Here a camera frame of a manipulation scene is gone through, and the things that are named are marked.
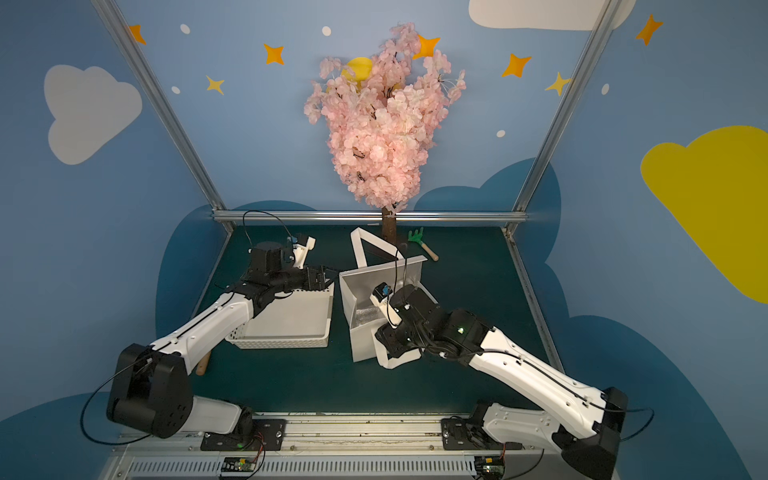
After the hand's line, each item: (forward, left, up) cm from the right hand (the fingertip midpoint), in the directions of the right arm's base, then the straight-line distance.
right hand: (387, 326), depth 70 cm
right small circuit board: (-24, -28, -25) cm, 45 cm away
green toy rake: (+50, -9, -22) cm, 56 cm away
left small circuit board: (-28, +35, -23) cm, 50 cm away
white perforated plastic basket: (+9, +29, -18) cm, 35 cm away
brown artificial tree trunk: (+43, +2, -10) cm, 45 cm away
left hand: (+18, +16, -1) cm, 24 cm away
